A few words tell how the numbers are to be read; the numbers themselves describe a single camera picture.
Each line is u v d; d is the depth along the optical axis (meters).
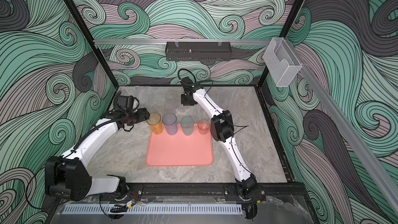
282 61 0.78
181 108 1.03
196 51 0.95
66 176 0.43
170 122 0.88
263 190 0.73
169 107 1.04
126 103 0.65
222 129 0.63
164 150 0.87
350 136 0.51
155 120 0.87
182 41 0.94
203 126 0.95
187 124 0.92
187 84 0.79
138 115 0.76
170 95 1.08
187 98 0.77
